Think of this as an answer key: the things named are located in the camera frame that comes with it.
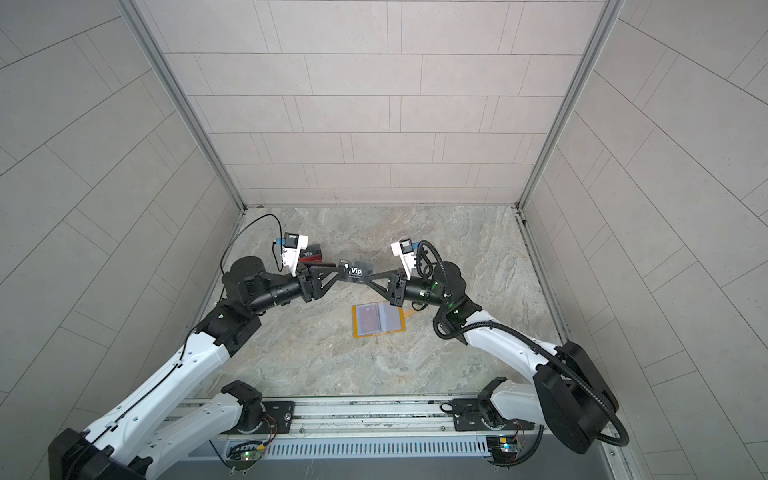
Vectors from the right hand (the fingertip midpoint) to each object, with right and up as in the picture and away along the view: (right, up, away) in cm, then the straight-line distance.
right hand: (368, 290), depth 66 cm
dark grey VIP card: (-3, +4, 0) cm, 5 cm away
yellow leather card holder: (+1, -13, +21) cm, 24 cm away
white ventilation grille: (+13, -37, +2) cm, 39 cm away
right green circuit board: (+31, -37, +2) cm, 48 cm away
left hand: (-5, +4, -1) cm, 7 cm away
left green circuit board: (-27, -37, -1) cm, 46 cm away
